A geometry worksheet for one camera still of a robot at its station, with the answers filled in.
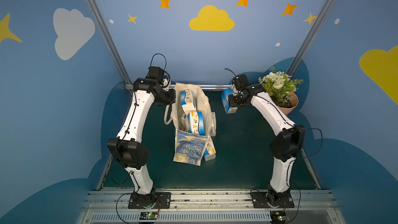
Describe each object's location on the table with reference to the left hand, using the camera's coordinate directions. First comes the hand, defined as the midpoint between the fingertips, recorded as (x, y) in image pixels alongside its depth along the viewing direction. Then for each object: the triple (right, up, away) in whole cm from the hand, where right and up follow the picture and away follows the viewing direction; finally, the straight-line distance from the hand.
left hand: (177, 98), depth 80 cm
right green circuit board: (+49, -56, -9) cm, 75 cm away
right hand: (+32, -1, +10) cm, 34 cm away
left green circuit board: (-12, -55, -9) cm, 57 cm away
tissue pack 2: (+17, -29, +1) cm, 34 cm away
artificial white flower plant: (+56, +8, +6) cm, 57 cm away
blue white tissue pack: (+26, +2, +12) cm, 29 cm away
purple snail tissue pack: (+10, -12, -6) cm, 17 cm away
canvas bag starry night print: (+7, -25, -5) cm, 26 cm away
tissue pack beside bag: (+20, -19, +13) cm, 30 cm away
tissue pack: (+5, -1, +2) cm, 6 cm away
